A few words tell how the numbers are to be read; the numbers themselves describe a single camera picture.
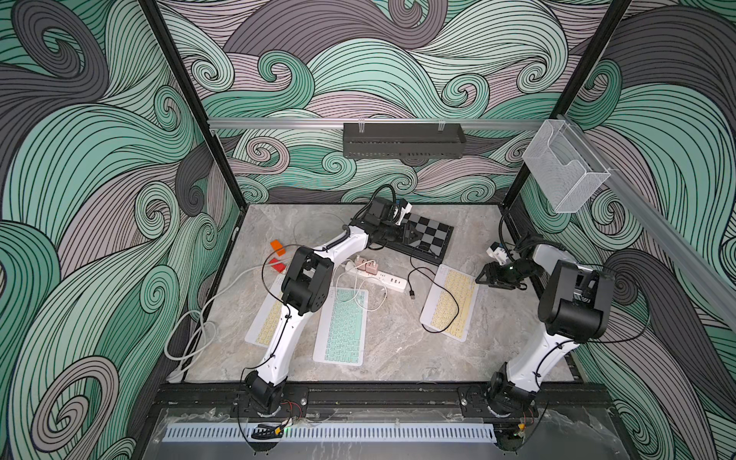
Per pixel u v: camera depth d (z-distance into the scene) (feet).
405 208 2.95
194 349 2.81
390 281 3.11
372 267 3.04
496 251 2.93
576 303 1.65
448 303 2.99
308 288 1.95
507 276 2.67
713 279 1.69
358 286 3.03
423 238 3.41
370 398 2.45
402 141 3.13
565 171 2.55
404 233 2.81
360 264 3.01
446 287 3.10
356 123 3.05
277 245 3.59
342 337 2.75
